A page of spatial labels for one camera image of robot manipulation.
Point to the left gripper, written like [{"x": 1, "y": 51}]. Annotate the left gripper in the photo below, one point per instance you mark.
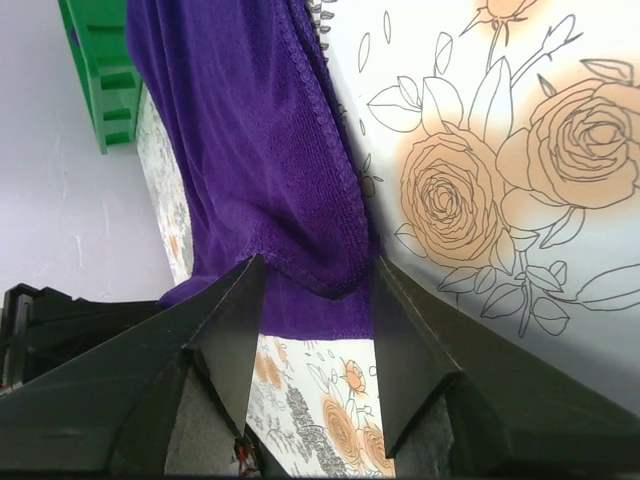
[{"x": 41, "y": 329}]

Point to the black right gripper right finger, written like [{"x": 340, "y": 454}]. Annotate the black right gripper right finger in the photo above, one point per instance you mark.
[{"x": 458, "y": 399}]

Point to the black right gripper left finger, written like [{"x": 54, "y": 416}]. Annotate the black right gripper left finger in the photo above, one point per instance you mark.
[{"x": 166, "y": 397}]

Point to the green plastic tray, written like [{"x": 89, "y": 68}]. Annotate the green plastic tray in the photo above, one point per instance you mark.
[{"x": 111, "y": 85}]

